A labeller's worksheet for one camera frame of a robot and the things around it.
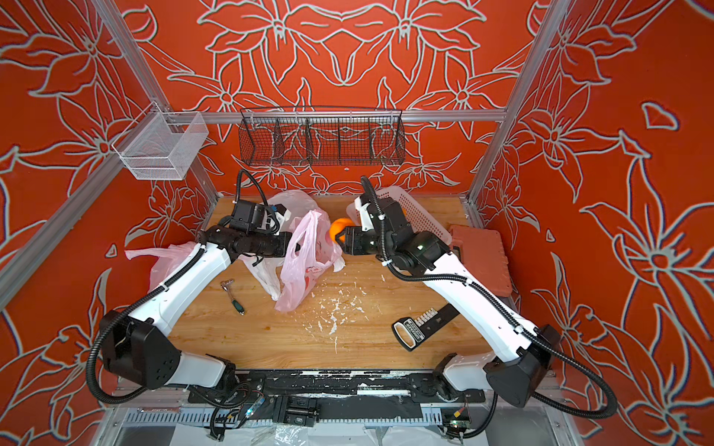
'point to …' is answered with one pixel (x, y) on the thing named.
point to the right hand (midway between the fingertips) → (343, 232)
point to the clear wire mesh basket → (162, 145)
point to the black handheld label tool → (408, 333)
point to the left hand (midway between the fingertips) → (300, 244)
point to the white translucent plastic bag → (269, 270)
